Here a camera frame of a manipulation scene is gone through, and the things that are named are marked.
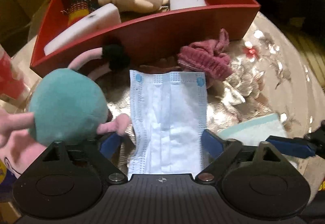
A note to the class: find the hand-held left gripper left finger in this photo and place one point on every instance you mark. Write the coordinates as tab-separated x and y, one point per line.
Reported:
110	141

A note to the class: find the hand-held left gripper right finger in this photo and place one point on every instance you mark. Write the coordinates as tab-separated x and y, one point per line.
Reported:
212	141

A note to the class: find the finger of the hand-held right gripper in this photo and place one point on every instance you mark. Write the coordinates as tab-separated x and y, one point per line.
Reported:
287	145

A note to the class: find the blue face mask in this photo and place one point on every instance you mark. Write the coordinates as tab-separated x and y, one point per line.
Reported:
167	112

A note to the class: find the pink pig plush teal dress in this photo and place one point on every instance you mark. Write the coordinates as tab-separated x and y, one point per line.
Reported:
66	104

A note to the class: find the pink knitted sock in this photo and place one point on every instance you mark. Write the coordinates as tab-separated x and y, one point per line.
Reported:
203	59

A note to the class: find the red cardboard box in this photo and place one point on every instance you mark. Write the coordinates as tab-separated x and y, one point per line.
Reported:
177	31

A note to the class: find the pale green cloth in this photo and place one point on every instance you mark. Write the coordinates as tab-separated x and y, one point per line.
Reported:
254	127

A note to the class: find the silver patterned tablecloth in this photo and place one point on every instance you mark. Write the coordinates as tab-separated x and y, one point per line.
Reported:
266	61

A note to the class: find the pink lidded plastic cup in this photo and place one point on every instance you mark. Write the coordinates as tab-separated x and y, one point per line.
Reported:
9	74

